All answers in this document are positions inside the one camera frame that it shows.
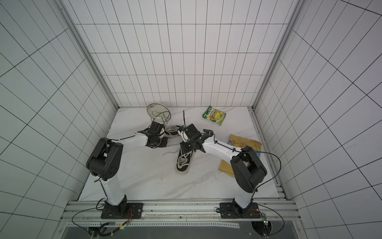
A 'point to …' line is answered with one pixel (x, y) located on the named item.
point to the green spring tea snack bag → (214, 115)
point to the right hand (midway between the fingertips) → (178, 147)
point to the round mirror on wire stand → (158, 112)
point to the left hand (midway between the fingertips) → (163, 145)
